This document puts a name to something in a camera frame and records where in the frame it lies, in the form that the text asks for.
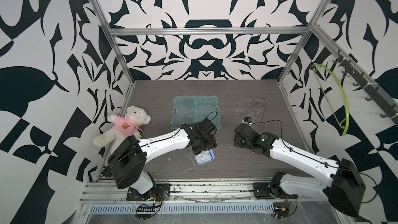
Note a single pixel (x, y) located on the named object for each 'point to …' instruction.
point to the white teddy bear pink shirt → (126, 125)
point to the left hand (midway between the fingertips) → (213, 144)
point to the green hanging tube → (347, 128)
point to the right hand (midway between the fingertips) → (236, 137)
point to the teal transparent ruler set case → (192, 109)
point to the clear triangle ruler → (254, 108)
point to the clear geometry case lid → (186, 158)
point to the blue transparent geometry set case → (204, 156)
